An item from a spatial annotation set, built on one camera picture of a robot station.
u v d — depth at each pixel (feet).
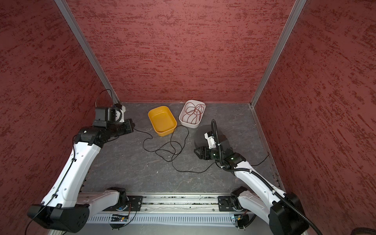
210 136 2.42
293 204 1.31
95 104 3.13
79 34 2.65
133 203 2.48
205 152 2.28
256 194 1.60
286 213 1.27
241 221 2.29
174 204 2.48
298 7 2.34
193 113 3.74
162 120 3.49
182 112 3.56
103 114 1.73
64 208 1.20
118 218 2.37
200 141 3.06
